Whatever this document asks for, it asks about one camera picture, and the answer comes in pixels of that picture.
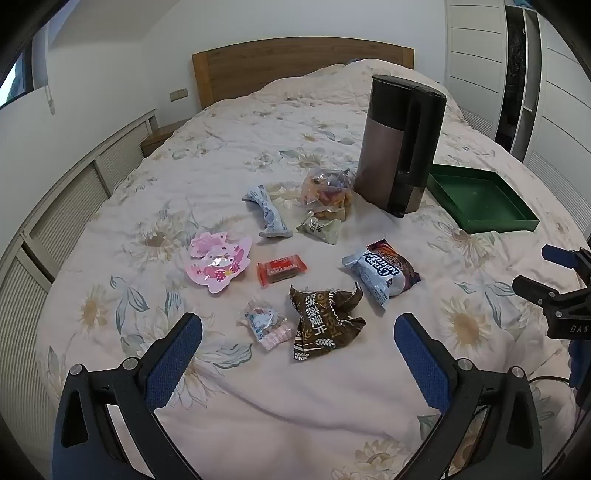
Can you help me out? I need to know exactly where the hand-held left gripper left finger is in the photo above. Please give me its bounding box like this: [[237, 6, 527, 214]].
[[53, 313, 204, 480]]

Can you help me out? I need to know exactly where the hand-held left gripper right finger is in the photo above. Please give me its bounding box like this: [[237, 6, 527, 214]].
[[394, 313, 542, 480]]

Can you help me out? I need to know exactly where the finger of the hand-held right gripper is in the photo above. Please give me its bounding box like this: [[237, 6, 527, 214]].
[[512, 274, 591, 309], [541, 244, 591, 278]]

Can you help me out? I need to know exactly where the green tray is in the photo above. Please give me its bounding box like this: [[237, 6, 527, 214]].
[[426, 164, 541, 235]]

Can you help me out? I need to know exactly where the small clear pink packet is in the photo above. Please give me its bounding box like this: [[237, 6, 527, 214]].
[[243, 301, 296, 352]]

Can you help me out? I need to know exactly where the blue cookie packet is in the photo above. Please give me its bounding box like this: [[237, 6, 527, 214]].
[[342, 239, 422, 311]]

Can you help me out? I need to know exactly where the brown oat snack packet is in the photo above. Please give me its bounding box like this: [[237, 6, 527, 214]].
[[288, 284, 365, 363]]

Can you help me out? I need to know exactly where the pink cartoon snack packet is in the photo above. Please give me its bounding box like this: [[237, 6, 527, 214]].
[[183, 231, 254, 295]]

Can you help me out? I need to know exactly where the red candy packet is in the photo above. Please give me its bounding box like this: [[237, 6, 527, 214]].
[[257, 257, 308, 289]]

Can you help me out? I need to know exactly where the small green snack packet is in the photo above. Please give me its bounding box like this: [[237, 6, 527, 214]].
[[295, 216, 342, 245]]

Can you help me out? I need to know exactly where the long light blue snack packet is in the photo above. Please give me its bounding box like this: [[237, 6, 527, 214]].
[[242, 185, 294, 239]]

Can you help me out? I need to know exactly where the clear bag of mixed snacks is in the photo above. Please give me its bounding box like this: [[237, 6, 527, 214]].
[[301, 167, 356, 221]]

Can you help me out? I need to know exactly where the white slatted cabinet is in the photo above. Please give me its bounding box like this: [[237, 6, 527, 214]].
[[0, 108, 158, 462]]

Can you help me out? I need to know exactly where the black brown electric kettle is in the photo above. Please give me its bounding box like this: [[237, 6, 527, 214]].
[[353, 75, 448, 219]]

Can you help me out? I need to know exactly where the floral blanket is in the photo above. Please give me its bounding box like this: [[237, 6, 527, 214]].
[[32, 58, 583, 480]]

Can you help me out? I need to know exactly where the white wardrobe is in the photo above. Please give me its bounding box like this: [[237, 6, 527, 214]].
[[444, 0, 591, 185]]

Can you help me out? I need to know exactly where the wooden nightstand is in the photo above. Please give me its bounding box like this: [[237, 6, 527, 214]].
[[141, 119, 190, 158]]

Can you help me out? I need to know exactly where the wooden headboard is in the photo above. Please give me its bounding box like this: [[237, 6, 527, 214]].
[[191, 37, 415, 110]]

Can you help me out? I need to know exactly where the window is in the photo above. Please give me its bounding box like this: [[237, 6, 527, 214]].
[[0, 14, 51, 109]]

